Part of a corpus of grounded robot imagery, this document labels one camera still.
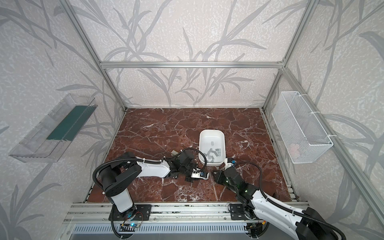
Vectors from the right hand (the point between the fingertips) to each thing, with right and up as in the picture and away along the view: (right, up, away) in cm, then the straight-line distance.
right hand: (213, 168), depth 85 cm
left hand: (-5, -2, +1) cm, 5 cm away
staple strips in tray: (0, +6, +11) cm, 12 cm away
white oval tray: (-4, +16, +16) cm, 23 cm away
